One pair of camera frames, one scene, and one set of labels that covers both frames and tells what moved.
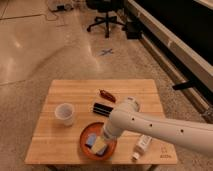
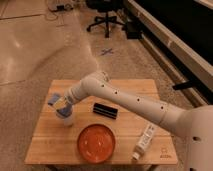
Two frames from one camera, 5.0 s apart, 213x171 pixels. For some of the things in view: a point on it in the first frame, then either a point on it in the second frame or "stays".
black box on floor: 132,30 stays
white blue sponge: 96,143 to 63,111
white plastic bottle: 142,146 stays
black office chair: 107,7 stays
